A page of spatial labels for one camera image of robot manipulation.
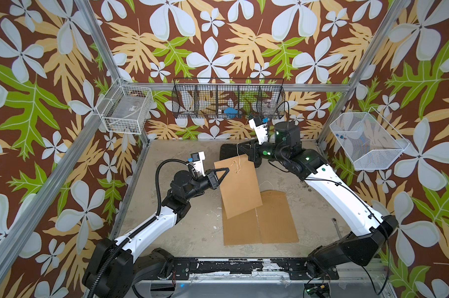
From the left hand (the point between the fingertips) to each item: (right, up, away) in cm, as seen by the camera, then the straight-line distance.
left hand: (229, 169), depth 70 cm
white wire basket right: (+63, +12, +12) cm, 65 cm away
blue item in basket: (+1, +28, +23) cm, 36 cm away
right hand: (+3, +9, -3) cm, 10 cm away
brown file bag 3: (+23, -26, +18) cm, 39 cm away
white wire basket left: (-48, +27, +15) cm, 58 cm away
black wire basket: (0, +36, +26) cm, 45 cm away
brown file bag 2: (+6, -29, +14) cm, 32 cm away
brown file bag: (+4, -8, +2) cm, 9 cm away
